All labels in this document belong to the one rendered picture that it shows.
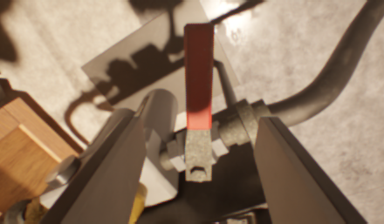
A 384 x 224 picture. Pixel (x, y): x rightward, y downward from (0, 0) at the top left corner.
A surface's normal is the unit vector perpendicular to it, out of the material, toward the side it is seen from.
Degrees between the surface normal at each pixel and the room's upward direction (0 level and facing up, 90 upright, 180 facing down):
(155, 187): 0
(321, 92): 49
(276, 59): 0
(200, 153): 0
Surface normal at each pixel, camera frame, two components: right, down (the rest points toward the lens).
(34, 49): -0.03, 0.50
